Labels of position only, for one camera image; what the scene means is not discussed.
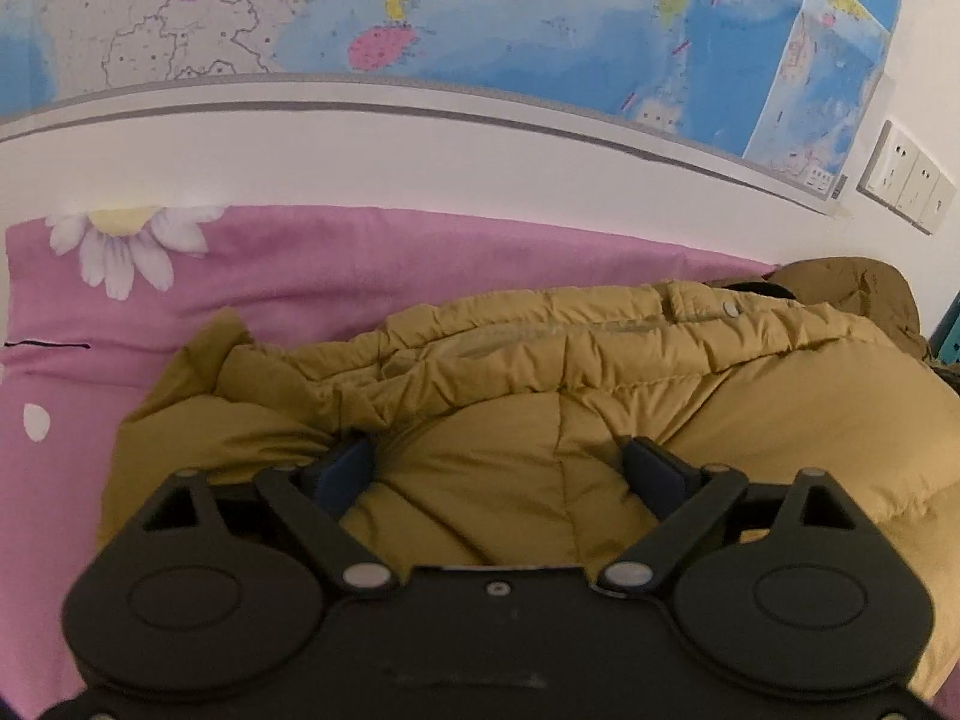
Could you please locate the colourful wall map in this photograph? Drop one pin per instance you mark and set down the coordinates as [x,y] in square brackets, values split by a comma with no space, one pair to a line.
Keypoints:
[780,84]

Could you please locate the white wall socket panel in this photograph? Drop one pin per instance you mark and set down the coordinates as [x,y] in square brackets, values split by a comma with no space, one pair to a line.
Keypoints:
[901,176]

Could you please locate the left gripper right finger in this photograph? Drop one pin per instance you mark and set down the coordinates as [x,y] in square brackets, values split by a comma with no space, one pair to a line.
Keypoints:
[693,507]

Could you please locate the pink floral bed sheet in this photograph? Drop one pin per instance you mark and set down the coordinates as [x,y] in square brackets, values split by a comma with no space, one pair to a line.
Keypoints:
[75,361]

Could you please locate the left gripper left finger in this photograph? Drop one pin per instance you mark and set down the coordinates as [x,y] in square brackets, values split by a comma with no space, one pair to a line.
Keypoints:
[311,498]

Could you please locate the tan puffer down jacket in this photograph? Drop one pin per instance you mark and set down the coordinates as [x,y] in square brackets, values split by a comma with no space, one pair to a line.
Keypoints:
[498,420]

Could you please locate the teal perforated plastic basket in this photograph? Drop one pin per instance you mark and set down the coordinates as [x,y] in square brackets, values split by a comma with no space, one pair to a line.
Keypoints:
[944,347]

